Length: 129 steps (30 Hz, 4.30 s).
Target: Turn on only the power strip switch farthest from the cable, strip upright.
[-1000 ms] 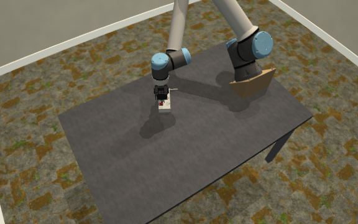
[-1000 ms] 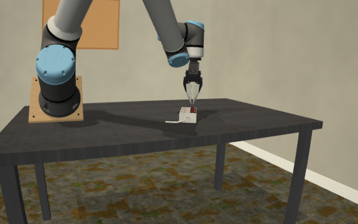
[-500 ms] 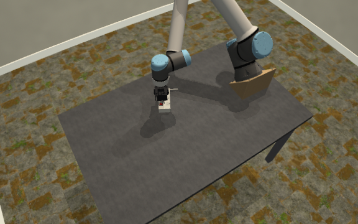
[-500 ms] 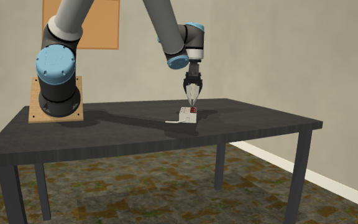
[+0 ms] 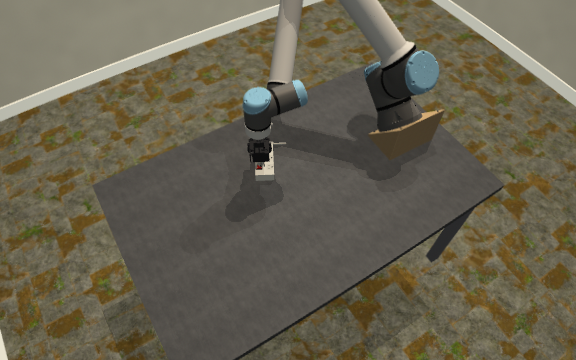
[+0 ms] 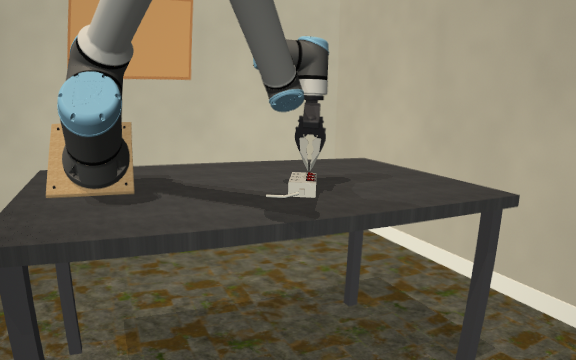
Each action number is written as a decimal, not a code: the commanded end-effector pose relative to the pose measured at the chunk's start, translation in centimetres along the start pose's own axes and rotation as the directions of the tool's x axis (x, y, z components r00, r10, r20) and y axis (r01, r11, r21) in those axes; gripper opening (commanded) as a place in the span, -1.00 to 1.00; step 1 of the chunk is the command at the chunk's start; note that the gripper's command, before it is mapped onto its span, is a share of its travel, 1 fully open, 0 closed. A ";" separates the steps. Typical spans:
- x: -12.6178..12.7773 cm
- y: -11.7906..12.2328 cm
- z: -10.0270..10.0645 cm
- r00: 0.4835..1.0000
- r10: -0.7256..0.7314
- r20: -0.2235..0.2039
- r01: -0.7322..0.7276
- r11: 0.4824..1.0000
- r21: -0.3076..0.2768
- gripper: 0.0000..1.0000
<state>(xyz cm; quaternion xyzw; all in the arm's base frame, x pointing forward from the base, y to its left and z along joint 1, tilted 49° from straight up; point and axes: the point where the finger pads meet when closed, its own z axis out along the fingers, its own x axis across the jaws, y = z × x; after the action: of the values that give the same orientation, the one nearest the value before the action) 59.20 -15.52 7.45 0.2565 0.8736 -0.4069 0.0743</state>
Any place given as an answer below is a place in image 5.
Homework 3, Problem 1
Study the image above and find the white power strip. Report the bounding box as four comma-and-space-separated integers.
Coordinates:
255, 142, 286, 181

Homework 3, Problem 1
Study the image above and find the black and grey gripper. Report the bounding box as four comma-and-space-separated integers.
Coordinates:
247, 137, 272, 168

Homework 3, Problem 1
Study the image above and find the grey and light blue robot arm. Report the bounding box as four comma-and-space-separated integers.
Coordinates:
243, 0, 439, 140

